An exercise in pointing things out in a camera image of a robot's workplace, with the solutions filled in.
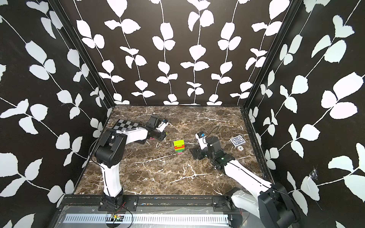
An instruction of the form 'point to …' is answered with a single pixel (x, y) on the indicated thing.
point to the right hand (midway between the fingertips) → (194, 144)
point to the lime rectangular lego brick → (179, 149)
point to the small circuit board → (114, 217)
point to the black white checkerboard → (122, 125)
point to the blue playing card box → (237, 140)
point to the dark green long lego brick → (179, 151)
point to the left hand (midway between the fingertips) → (164, 131)
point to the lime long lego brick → (178, 143)
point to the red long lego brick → (182, 147)
